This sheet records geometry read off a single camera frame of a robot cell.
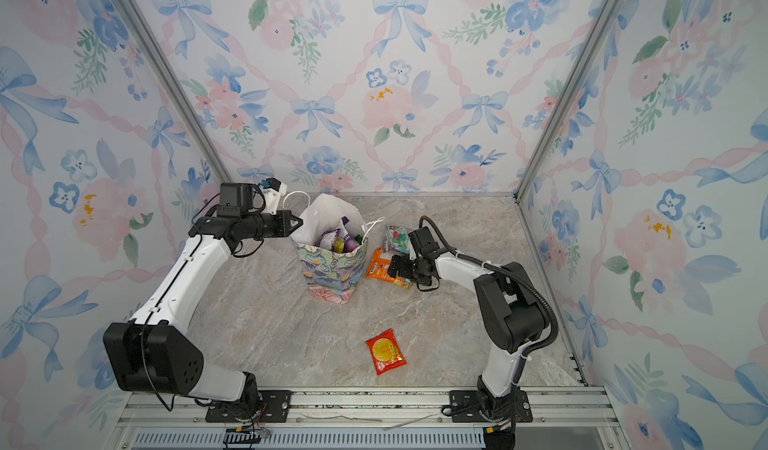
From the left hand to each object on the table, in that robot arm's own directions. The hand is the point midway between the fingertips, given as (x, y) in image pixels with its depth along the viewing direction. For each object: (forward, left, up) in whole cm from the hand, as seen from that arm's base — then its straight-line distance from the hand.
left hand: (302, 218), depth 80 cm
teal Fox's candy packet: (+9, -26, -21) cm, 35 cm away
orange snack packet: (-1, -20, -23) cm, 30 cm away
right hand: (-3, -26, -22) cm, 35 cm away
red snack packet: (-27, -23, -24) cm, 43 cm away
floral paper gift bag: (-12, -8, -10) cm, 18 cm away
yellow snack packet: (-2, -9, -9) cm, 13 cm away
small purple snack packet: (-1, -5, -8) cm, 10 cm away
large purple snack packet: (-2, -12, -8) cm, 15 cm away
